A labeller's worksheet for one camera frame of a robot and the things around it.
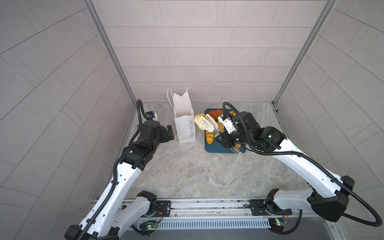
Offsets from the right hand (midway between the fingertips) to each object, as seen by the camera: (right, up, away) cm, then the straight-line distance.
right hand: (216, 139), depth 68 cm
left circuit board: (-28, -38, -3) cm, 47 cm away
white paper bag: (-16, +10, +9) cm, 21 cm away
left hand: (-24, +5, +4) cm, 25 cm away
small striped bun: (-9, +10, +2) cm, 13 cm away
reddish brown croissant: (+4, +12, +44) cm, 46 cm away
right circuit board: (+28, -39, 0) cm, 48 cm away
